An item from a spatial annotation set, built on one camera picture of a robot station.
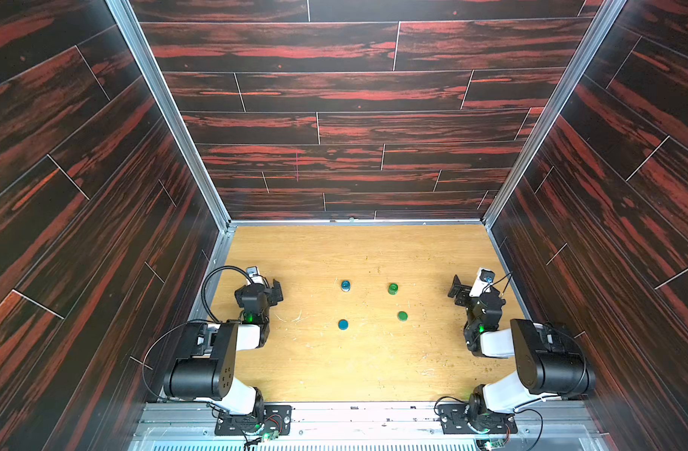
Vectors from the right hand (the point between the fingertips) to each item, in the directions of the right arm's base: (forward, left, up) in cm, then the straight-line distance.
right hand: (477, 280), depth 91 cm
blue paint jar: (+1, +44, -7) cm, 44 cm away
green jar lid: (-9, +24, -9) cm, 27 cm away
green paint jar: (0, +27, -8) cm, 28 cm away
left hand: (-2, +72, -2) cm, 72 cm away
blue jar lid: (-13, +44, -9) cm, 47 cm away
